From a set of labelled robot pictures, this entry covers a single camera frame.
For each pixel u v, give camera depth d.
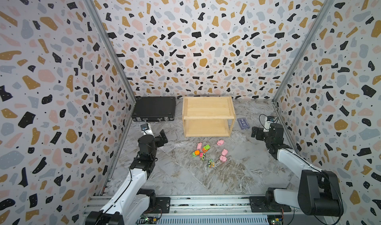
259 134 0.82
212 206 0.75
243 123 1.06
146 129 0.70
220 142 0.95
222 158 0.88
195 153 0.90
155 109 1.16
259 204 0.73
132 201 0.48
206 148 0.92
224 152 0.92
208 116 0.85
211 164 0.86
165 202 0.75
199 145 0.93
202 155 0.90
